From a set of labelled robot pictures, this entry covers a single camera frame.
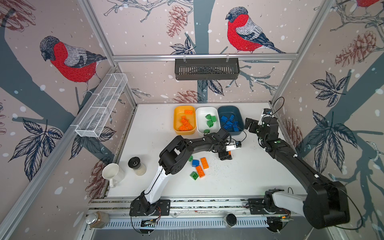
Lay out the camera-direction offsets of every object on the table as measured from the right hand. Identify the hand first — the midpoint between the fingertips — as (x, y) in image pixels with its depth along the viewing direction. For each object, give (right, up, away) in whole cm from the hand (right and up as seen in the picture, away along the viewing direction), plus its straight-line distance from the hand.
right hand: (253, 121), depth 84 cm
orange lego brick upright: (-31, -30, +1) cm, 43 cm away
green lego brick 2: (-20, +1, +25) cm, 32 cm away
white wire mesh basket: (-84, +9, -5) cm, 85 cm away
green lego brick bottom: (-34, -31, -2) cm, 46 cm away
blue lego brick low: (-5, -6, +18) cm, 19 cm away
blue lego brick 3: (-34, -26, +4) cm, 42 cm away
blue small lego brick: (-4, -3, +20) cm, 20 cm away
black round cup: (-64, -26, -5) cm, 69 cm away
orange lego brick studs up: (-28, -26, +4) cm, 38 cm away
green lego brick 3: (-36, -23, +4) cm, 43 cm away
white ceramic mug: (-78, -28, -5) cm, 83 cm away
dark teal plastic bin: (-10, +7, +28) cm, 30 cm away
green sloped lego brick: (-26, -8, +17) cm, 32 cm away
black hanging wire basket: (-25, +37, +22) cm, 50 cm away
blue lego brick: (-9, -2, +22) cm, 24 cm away
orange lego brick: (-39, +6, +30) cm, 49 cm away
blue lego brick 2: (-10, -5, +20) cm, 23 cm away
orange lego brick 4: (-12, -21, +8) cm, 25 cm away
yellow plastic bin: (-46, +6, +28) cm, 55 cm away
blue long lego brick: (-6, +2, +25) cm, 26 cm away
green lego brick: (-24, +2, +27) cm, 36 cm away
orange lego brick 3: (-41, -6, +20) cm, 46 cm away
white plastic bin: (-29, -1, +23) cm, 37 cm away
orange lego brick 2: (-41, -1, +20) cm, 46 cm away
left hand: (-12, -20, +8) cm, 25 cm away
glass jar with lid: (-76, -42, -21) cm, 89 cm away
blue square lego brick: (-12, +1, +22) cm, 26 cm away
